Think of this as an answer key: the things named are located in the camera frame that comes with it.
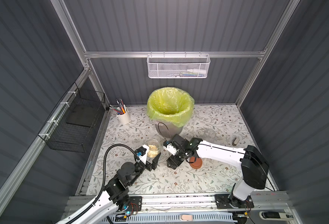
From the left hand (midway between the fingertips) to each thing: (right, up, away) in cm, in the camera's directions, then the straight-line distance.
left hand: (154, 151), depth 71 cm
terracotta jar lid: (+26, -11, +14) cm, 31 cm away
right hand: (+10, -8, +10) cm, 16 cm away
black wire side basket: (-44, +13, +2) cm, 46 cm away
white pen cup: (-25, +17, +31) cm, 44 cm away
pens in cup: (-28, +25, +33) cm, 50 cm away
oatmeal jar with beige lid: (0, +2, +2) cm, 3 cm away
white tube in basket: (+27, +50, +22) cm, 61 cm away
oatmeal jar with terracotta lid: (+38, +5, +30) cm, 49 cm away
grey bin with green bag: (+10, +24, +30) cm, 40 cm away
